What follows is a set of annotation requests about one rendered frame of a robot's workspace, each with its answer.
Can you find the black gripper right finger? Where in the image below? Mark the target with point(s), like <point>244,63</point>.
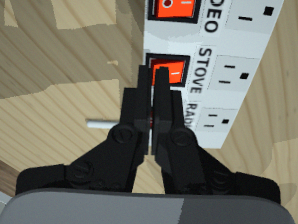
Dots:
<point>188,169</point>

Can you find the white power strip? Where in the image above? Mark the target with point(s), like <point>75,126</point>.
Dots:
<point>213,49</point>

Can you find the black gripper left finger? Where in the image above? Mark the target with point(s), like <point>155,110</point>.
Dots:
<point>107,166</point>

